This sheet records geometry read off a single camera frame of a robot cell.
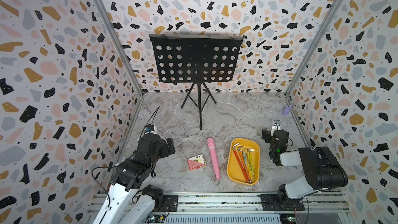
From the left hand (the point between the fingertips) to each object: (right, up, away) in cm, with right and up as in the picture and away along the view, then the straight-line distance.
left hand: (166, 142), depth 72 cm
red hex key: (+35, -10, +19) cm, 41 cm away
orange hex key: (+39, -15, +14) cm, 44 cm away
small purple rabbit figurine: (+73, +13, +36) cm, 83 cm away
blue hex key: (+40, -14, +16) cm, 46 cm away
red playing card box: (+13, -14, +14) cm, 24 cm away
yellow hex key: (+43, -14, +16) cm, 48 cm away
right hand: (+60, +3, +22) cm, 64 cm away
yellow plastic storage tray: (+39, -14, +16) cm, 45 cm away
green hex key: (+44, -15, +16) cm, 49 cm away
